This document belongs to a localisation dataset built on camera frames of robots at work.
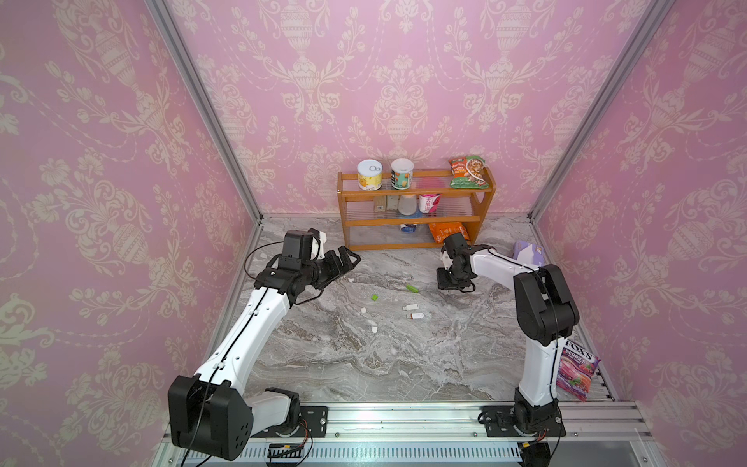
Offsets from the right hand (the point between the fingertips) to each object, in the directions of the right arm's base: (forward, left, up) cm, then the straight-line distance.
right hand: (444, 283), depth 100 cm
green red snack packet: (+19, -6, +32) cm, 37 cm away
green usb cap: (-4, +24, 0) cm, 24 cm away
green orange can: (+18, +14, +34) cm, 41 cm away
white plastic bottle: (+21, +12, +18) cm, 30 cm away
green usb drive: (-1, +11, -1) cm, 11 cm away
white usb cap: (-15, +25, 0) cm, 29 cm away
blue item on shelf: (+23, +10, +3) cm, 25 cm away
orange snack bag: (+21, -2, +4) cm, 21 cm away
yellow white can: (+18, +24, +33) cm, 45 cm away
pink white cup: (+20, +4, +20) cm, 28 cm away
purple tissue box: (+7, -30, +6) cm, 31 cm away
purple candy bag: (-30, -31, +1) cm, 43 cm away
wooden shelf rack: (+23, +5, +10) cm, 26 cm away
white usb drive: (-8, +12, 0) cm, 15 cm away
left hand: (-6, +30, +22) cm, 37 cm away
